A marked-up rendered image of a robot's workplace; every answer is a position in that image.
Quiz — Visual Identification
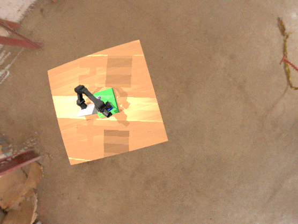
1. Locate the green flat plate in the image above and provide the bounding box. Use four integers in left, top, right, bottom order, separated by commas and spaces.
93, 88, 120, 118

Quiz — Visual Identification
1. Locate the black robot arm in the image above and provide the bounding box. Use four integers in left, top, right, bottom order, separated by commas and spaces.
74, 84, 111, 118

